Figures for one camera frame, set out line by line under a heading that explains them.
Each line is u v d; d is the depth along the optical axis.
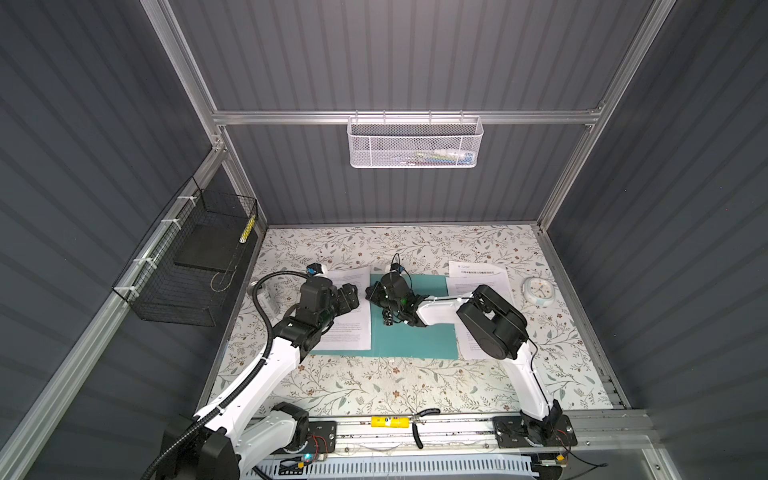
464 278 1.05
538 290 0.99
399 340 0.88
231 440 0.40
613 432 0.75
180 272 0.72
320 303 0.61
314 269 0.72
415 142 1.24
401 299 0.79
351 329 0.92
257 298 0.86
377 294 0.89
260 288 0.87
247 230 0.81
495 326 0.57
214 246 0.73
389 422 0.74
